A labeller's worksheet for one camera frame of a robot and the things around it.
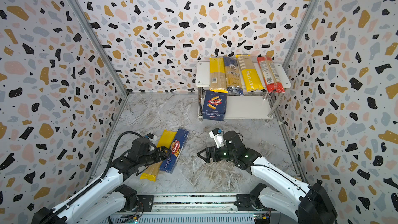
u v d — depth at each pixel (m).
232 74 0.79
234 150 0.60
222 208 0.73
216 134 0.71
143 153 0.65
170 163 0.84
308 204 0.40
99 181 0.50
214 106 0.97
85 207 0.45
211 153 0.67
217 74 0.80
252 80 0.78
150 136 0.76
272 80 0.77
